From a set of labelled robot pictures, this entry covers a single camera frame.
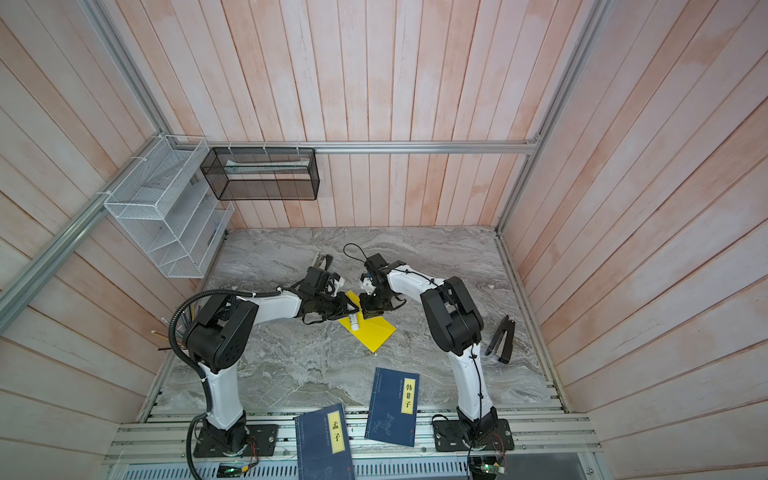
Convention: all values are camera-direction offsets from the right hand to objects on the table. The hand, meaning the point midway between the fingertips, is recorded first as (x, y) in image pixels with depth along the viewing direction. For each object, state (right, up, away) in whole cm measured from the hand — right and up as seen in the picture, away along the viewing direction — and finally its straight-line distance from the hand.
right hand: (364, 315), depth 97 cm
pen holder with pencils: (-49, +2, -15) cm, 51 cm away
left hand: (-2, +1, -2) cm, 3 cm away
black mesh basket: (-37, +49, +8) cm, 62 cm away
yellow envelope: (+3, -5, -4) cm, 7 cm away
